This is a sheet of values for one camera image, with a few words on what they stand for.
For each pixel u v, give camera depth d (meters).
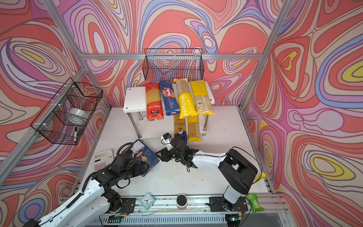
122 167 0.61
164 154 0.72
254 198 0.75
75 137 0.71
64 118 0.73
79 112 0.74
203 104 0.70
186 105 0.69
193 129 0.96
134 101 0.75
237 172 0.45
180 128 0.96
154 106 0.69
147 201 0.73
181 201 0.71
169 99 0.71
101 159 0.88
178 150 0.67
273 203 0.76
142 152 0.86
